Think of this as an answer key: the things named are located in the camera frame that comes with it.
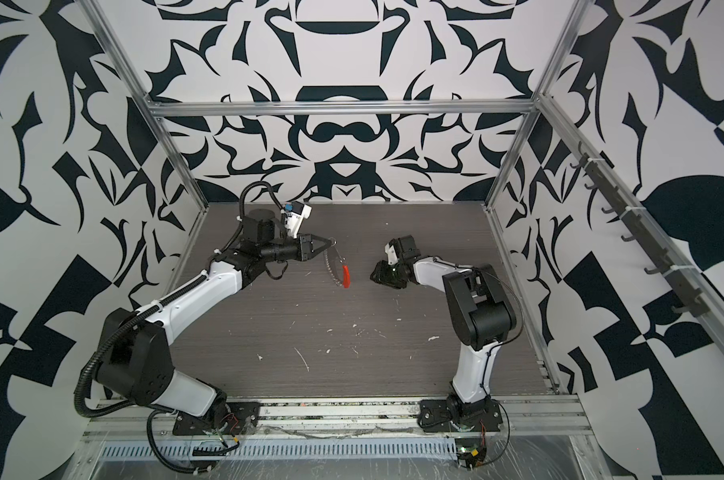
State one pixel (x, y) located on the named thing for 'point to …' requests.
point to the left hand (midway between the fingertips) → (333, 237)
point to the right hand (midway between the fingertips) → (378, 274)
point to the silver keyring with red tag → (335, 262)
